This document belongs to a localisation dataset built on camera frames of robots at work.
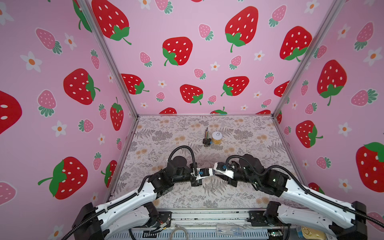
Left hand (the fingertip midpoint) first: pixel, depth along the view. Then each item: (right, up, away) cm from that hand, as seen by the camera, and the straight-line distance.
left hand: (210, 170), depth 69 cm
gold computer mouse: (+44, -28, -3) cm, 52 cm away
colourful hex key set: (0, +11, +35) cm, 36 cm away
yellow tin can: (+7, +13, +32) cm, 35 cm away
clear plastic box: (+10, -29, +1) cm, 31 cm away
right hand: (+3, 0, 0) cm, 3 cm away
